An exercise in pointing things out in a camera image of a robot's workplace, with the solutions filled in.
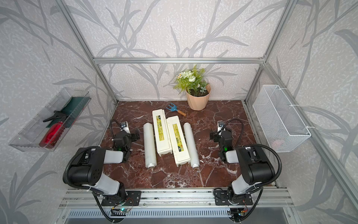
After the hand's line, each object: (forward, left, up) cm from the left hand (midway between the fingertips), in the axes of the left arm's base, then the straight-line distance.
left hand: (130, 128), depth 93 cm
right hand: (+1, -61, +1) cm, 61 cm away
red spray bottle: (-20, +19, +28) cm, 39 cm away
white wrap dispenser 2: (-18, -35, +1) cm, 40 cm away
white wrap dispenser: (-12, -24, 0) cm, 27 cm away
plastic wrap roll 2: (-1, -41, -3) cm, 41 cm away
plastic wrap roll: (-11, -15, -3) cm, 19 cm away
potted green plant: (+29, -47, +9) cm, 56 cm away
